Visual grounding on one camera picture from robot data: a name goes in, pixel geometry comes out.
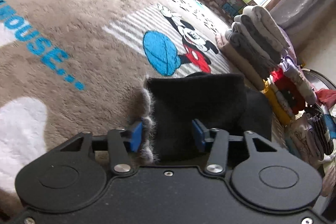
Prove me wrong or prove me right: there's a yellow folded garment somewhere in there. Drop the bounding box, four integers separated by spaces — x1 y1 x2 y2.
262 81 291 127

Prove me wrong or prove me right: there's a light grey folded garment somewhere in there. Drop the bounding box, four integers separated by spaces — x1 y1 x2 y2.
226 22 276 68

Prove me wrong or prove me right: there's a black garment with grey fringe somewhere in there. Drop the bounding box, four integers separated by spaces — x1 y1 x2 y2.
144 72 273 163

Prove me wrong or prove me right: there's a Mickey Mouse plush blanket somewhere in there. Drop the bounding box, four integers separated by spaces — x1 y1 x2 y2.
1 0 261 221

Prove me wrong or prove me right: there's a dark grey folded garment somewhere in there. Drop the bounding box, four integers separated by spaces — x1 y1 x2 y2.
232 14 281 64

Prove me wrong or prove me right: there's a charcoal grey folded garment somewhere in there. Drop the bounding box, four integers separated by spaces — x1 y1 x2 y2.
225 30 275 80

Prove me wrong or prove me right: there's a red folded garment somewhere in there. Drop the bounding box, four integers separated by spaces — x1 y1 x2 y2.
270 68 306 115

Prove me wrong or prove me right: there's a beige folded garment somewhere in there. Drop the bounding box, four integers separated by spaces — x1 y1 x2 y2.
215 33 264 90

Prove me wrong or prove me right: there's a white patterned folded garment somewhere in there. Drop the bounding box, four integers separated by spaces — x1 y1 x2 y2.
243 5 289 52

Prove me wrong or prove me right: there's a lilac patterned folded garment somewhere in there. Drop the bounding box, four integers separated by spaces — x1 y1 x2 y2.
280 56 317 105

